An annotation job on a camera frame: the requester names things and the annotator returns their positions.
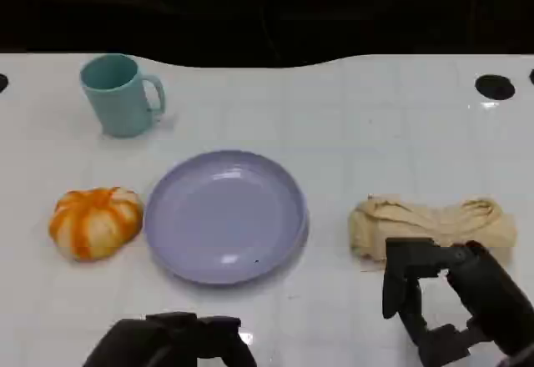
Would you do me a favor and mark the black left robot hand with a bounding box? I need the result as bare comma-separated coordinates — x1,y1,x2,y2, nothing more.
82,311,258,367

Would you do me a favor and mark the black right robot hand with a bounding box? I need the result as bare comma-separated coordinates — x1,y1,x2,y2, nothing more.
382,237,534,367

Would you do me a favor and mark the beige towel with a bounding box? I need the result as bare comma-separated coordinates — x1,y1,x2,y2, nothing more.
348,194,518,266

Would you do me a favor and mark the lilac plate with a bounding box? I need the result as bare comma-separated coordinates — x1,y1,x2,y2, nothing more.
144,149,310,286

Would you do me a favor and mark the orange and white bread roll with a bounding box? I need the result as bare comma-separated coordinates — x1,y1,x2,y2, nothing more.
48,187,144,263

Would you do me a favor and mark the pale green mug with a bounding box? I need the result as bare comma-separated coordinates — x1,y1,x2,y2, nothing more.
79,53,167,138

